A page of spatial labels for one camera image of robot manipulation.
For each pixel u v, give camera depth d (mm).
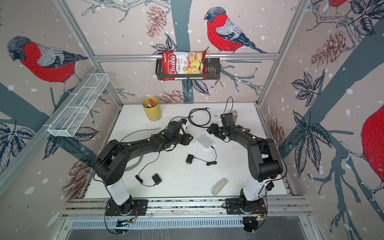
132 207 719
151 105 1065
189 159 880
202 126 1070
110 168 469
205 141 988
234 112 1032
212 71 934
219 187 782
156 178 816
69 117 734
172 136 721
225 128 728
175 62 878
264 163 475
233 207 726
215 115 1141
